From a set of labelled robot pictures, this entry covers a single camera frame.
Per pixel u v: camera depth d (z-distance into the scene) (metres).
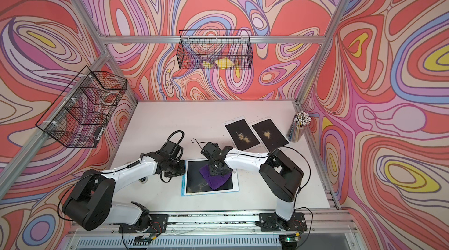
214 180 0.81
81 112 0.75
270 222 0.74
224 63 0.91
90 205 0.42
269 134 1.02
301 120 0.87
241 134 1.02
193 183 1.01
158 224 0.72
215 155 0.69
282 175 0.47
